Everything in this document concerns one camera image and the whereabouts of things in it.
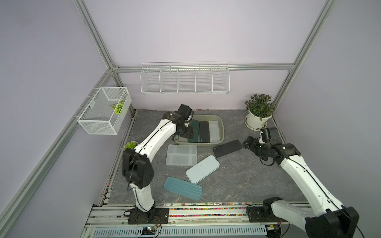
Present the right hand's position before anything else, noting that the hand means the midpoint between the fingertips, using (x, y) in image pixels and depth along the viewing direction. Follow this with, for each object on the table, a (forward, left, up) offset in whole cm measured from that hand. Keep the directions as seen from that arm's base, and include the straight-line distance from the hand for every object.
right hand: (248, 145), depth 80 cm
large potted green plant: (+27, -14, +1) cm, 30 cm away
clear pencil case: (+7, +38, -16) cm, 42 cm away
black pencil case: (+8, +8, -17) cm, 20 cm away
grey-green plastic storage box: (+11, +38, -12) cm, 41 cm away
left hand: (+7, +34, 0) cm, 35 cm away
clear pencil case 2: (0, +38, -17) cm, 42 cm away
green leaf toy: (+18, +72, +13) cm, 75 cm away
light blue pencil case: (-8, +25, -15) cm, 30 cm away
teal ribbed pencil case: (-17, +36, -17) cm, 43 cm away
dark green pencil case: (+27, +29, -16) cm, 43 cm away
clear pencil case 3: (+19, +15, -17) cm, 30 cm away
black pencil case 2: (+22, +22, -18) cm, 37 cm away
